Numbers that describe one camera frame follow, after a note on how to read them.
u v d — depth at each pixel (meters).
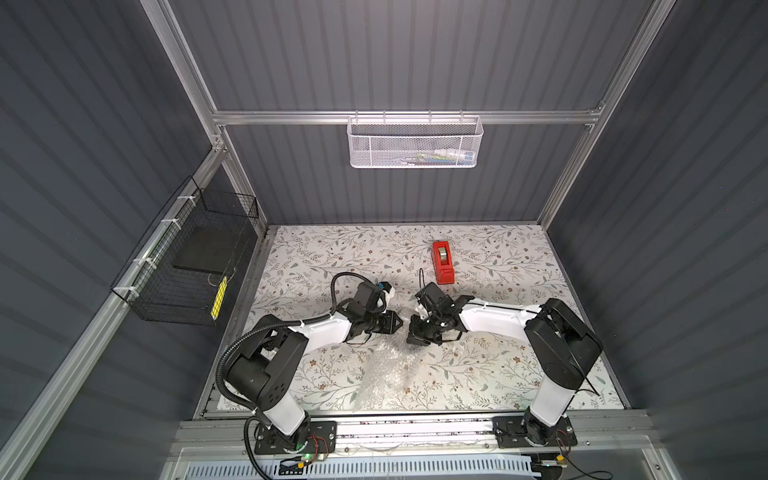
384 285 0.85
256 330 0.46
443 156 0.92
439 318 0.70
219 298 0.68
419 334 0.79
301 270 1.08
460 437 0.75
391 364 0.79
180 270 0.72
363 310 0.72
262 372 0.46
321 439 0.72
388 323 0.80
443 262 1.03
